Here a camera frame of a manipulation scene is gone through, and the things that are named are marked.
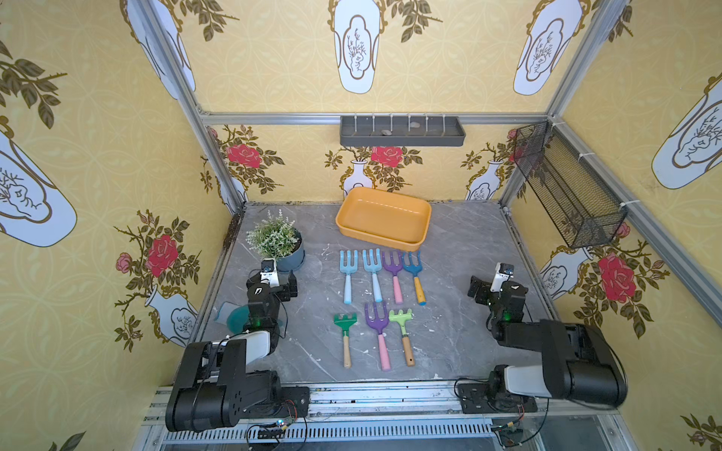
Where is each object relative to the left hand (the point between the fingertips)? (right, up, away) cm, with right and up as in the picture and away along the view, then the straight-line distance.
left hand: (278, 271), depth 90 cm
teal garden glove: (-12, -13, -4) cm, 18 cm away
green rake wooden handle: (+21, -16, -2) cm, 27 cm away
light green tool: (+39, -15, 0) cm, 42 cm away
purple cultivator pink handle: (+32, -17, -1) cm, 36 cm away
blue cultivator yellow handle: (+45, -1, +11) cm, 47 cm away
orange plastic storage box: (+36, +18, +28) cm, 49 cm away
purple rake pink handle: (+38, -1, +10) cm, 39 cm away
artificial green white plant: (-1, +11, -4) cm, 11 cm away
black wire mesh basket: (+91, +25, -2) cm, 95 cm away
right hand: (+68, -3, +3) cm, 68 cm away
